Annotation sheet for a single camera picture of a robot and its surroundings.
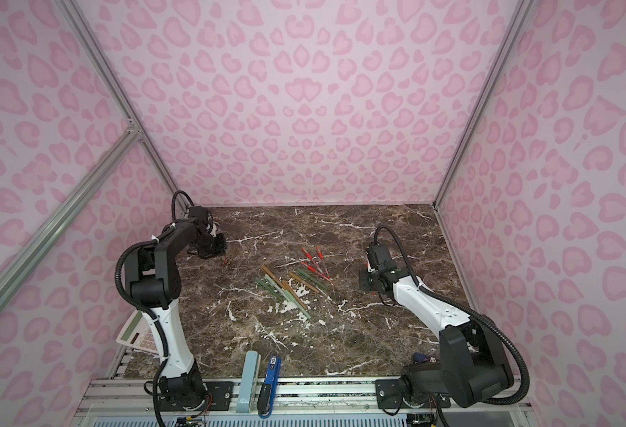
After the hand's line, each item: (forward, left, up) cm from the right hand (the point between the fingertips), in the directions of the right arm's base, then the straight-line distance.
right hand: (367, 277), depth 89 cm
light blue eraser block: (-32, +34, 0) cm, 47 cm away
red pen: (+12, +16, -7) cm, 21 cm away
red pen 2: (+10, +19, -6) cm, 22 cm away
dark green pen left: (-2, +34, -6) cm, 35 cm away
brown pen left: (+1, +31, -6) cm, 31 cm away
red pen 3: (+6, +19, -6) cm, 20 cm away
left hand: (+14, +53, -3) cm, 55 cm away
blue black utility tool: (-33, +30, -4) cm, 45 cm away
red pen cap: (+9, +53, -5) cm, 54 cm away
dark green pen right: (+2, +19, -6) cm, 20 cm away
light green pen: (-1, +31, -6) cm, 32 cm away
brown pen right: (+1, +22, -5) cm, 23 cm away
